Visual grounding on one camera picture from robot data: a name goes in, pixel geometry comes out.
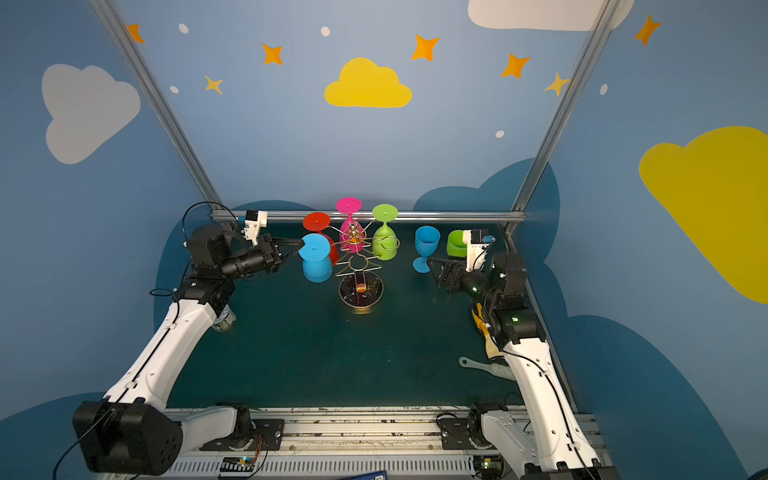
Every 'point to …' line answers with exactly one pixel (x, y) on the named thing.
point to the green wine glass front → (456, 247)
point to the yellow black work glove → (491, 347)
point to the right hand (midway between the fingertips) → (442, 256)
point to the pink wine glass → (351, 233)
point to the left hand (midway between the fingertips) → (302, 241)
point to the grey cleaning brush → (493, 368)
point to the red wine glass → (319, 221)
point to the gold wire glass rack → (361, 287)
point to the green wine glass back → (384, 239)
